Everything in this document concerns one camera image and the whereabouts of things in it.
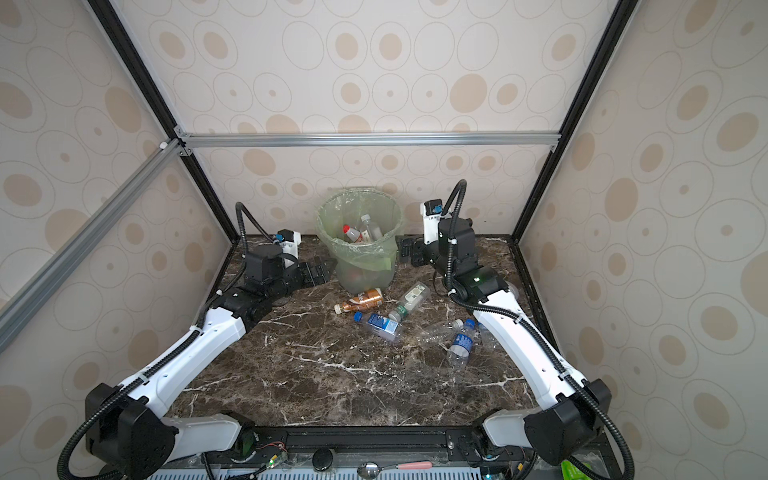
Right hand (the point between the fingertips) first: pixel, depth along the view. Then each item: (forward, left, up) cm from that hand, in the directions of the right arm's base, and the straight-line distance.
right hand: (415, 232), depth 73 cm
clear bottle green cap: (0, 0, -31) cm, 31 cm away
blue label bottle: (-9, +10, -30) cm, 33 cm away
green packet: (-46, -34, -33) cm, 66 cm away
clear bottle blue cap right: (-16, -14, -32) cm, 39 cm away
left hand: (-3, +21, -6) cm, 22 cm away
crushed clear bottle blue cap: (-9, -9, -36) cm, 38 cm away
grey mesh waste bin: (+9, +18, -31) cm, 37 cm away
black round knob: (-44, +22, -25) cm, 55 cm away
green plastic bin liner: (+22, +22, -10) cm, 33 cm away
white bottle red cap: (+22, +20, -21) cm, 36 cm away
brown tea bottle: (0, +14, -29) cm, 32 cm away
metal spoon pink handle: (-45, +12, -37) cm, 59 cm away
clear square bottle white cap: (+20, +13, -19) cm, 30 cm away
